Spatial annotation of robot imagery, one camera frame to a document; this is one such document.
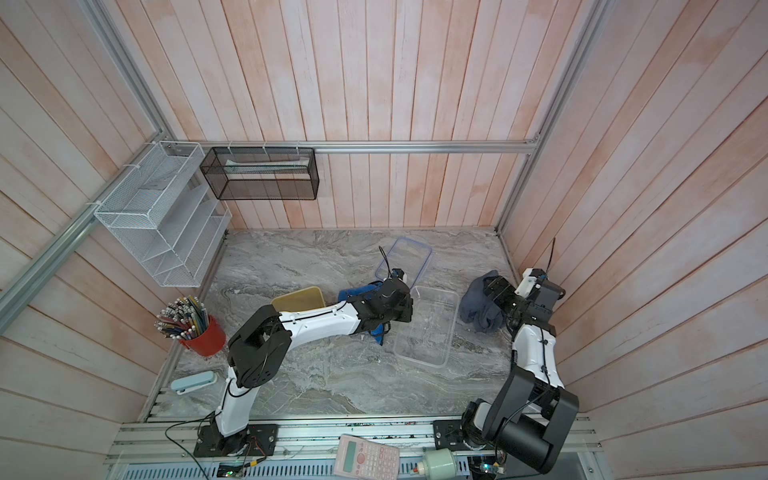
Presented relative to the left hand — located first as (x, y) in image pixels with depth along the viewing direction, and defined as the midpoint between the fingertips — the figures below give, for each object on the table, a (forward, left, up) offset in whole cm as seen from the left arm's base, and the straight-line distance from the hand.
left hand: (411, 310), depth 89 cm
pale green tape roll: (-39, -3, +2) cm, 39 cm away
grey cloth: (-1, -20, +2) cm, 20 cm away
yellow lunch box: (+7, +33, -5) cm, 34 cm away
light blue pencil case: (-20, +61, -4) cm, 64 cm away
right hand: (+5, -25, +8) cm, 26 cm away
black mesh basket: (+46, +52, +17) cm, 71 cm away
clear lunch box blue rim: (-6, -5, -7) cm, 11 cm away
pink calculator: (-37, +14, -6) cm, 40 cm away
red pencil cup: (-9, +60, +10) cm, 61 cm away
